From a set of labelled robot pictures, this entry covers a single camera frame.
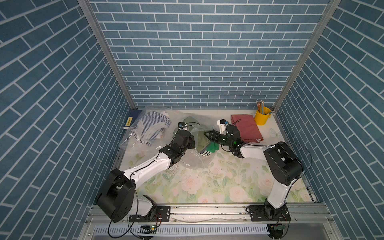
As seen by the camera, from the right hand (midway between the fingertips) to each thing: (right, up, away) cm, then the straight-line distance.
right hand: (206, 134), depth 90 cm
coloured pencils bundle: (+39, +19, +14) cm, 45 cm away
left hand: (-7, -1, -4) cm, 8 cm away
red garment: (+31, +2, +17) cm, 35 cm away
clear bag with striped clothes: (-39, +2, +15) cm, 42 cm away
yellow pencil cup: (+41, +10, +18) cm, 46 cm away
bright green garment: (+4, -8, +6) cm, 11 cm away
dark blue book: (-58, +14, +28) cm, 66 cm away
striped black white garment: (0, -12, +3) cm, 13 cm away
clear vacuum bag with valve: (-5, +7, -18) cm, 21 cm away
